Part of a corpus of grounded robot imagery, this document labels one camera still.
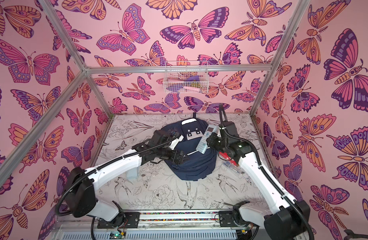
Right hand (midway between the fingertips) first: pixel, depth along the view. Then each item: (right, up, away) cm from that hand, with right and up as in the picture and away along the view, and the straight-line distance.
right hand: (206, 137), depth 77 cm
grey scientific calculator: (-2, -4, +1) cm, 5 cm away
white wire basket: (-9, +37, +19) cm, 43 cm away
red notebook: (+14, -13, +18) cm, 26 cm away
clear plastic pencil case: (+19, -19, +15) cm, 31 cm away
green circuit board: (-45, -47, -4) cm, 65 cm away
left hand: (-11, -9, +1) cm, 14 cm away
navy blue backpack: (-5, -17, +8) cm, 19 cm away
